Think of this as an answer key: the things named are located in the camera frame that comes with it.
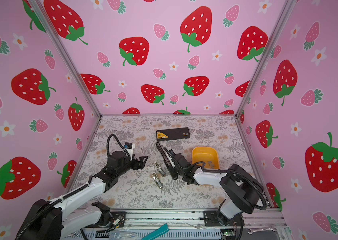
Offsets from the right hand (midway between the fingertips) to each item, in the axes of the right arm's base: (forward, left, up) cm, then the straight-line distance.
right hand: (169, 165), depth 89 cm
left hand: (+1, +16, +8) cm, 18 cm away
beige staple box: (-2, +6, -3) cm, 6 cm away
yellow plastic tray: (+14, -24, -6) cm, 28 cm away
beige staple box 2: (-9, +6, -3) cm, 11 cm away
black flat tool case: (+26, +2, -2) cm, 26 cm away
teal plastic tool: (-33, 0, -4) cm, 34 cm away
